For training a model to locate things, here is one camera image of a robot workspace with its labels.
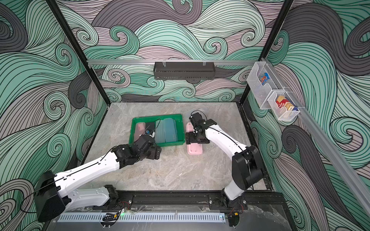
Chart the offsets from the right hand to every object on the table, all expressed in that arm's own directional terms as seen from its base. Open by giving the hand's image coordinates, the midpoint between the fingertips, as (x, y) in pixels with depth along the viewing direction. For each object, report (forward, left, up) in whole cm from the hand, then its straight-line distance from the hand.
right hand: (196, 141), depth 86 cm
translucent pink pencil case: (+14, +39, -7) cm, 42 cm away
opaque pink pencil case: (-6, +2, +2) cm, 7 cm away
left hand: (-6, +23, +5) cm, 25 cm away
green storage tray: (+20, +10, -9) cm, 25 cm away
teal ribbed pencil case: (+13, +17, -8) cm, 23 cm away
